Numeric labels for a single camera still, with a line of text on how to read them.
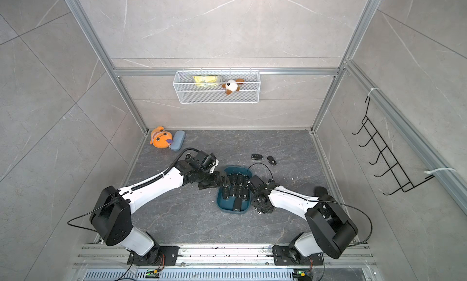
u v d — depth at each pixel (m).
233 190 0.90
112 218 0.43
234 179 0.95
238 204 0.88
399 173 0.62
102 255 0.75
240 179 0.95
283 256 0.72
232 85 0.86
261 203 0.63
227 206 0.87
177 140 1.12
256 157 1.04
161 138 1.05
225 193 0.90
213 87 0.88
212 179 0.74
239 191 0.91
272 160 1.02
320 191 0.92
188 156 1.05
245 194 0.90
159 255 0.69
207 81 0.84
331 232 0.42
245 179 0.95
